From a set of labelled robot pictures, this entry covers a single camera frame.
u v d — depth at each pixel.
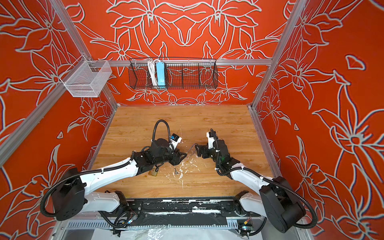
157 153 0.61
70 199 0.40
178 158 0.71
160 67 0.89
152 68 0.88
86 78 0.92
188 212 0.73
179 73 0.98
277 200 0.41
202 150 0.75
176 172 0.85
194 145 0.81
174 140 0.69
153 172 0.84
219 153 0.63
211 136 0.74
